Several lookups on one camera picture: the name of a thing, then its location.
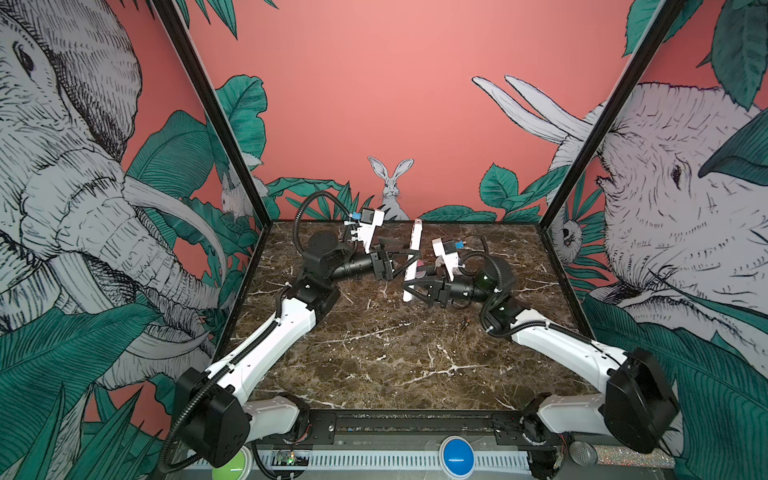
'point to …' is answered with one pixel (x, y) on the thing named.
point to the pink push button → (420, 274)
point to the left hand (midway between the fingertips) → (413, 249)
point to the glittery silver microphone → (586, 453)
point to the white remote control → (411, 270)
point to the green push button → (238, 468)
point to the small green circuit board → (290, 457)
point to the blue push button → (457, 457)
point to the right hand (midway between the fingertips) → (404, 284)
